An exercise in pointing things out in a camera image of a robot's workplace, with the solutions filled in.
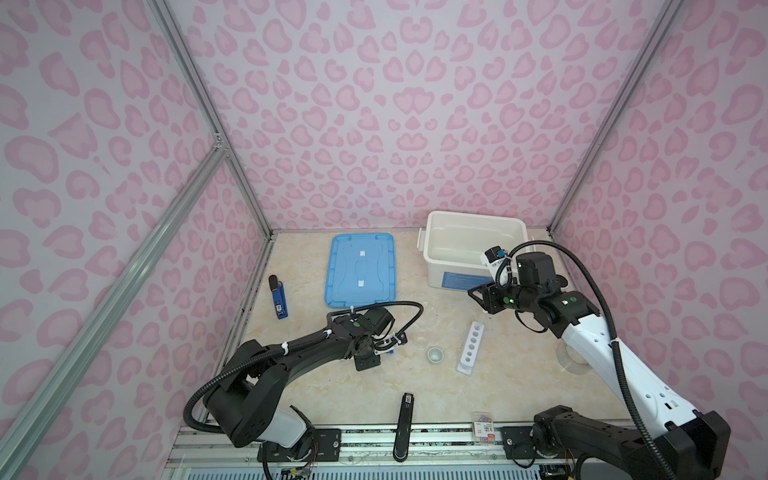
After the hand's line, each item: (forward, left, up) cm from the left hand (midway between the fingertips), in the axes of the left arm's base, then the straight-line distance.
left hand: (370, 345), depth 87 cm
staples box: (-21, -29, -1) cm, 36 cm away
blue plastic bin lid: (+29, +5, -3) cm, 30 cm away
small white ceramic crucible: (-3, -19, -2) cm, 19 cm away
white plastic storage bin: (+36, -29, +3) cm, 47 cm away
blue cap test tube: (-1, -6, -2) cm, 7 cm away
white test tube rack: (-2, -29, +2) cm, 29 cm away
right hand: (+6, -28, +20) cm, 35 cm away
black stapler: (-25, -8, -2) cm, 26 cm away
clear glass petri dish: (+10, -18, -3) cm, 21 cm away
